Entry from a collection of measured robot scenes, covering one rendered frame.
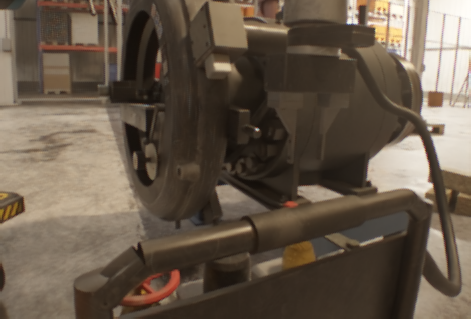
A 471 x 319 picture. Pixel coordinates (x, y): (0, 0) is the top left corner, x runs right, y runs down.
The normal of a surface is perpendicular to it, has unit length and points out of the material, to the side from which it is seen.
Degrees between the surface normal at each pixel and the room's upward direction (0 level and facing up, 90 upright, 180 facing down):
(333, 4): 91
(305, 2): 90
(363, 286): 90
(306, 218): 52
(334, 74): 90
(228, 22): 68
